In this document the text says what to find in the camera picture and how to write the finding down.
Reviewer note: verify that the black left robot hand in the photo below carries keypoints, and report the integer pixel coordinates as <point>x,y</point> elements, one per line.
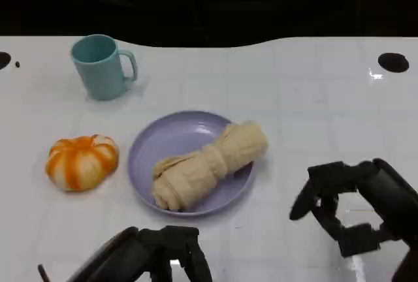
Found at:
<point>147,256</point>

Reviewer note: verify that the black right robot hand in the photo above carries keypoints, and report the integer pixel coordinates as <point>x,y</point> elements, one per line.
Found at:
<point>369,194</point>

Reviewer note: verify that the beige towel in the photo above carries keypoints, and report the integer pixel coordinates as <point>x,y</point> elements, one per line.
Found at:
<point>209,164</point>

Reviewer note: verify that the orange and white bread roll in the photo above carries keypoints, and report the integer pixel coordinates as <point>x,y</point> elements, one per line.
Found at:
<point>81,164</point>

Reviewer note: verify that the lilac plate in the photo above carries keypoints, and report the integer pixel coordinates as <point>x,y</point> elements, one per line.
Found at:
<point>183,146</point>

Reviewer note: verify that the black table grommet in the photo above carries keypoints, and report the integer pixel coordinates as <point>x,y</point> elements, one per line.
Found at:
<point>3,60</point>
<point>393,62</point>

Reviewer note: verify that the pale green mug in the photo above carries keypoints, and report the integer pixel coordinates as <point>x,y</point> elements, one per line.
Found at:
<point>102,67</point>

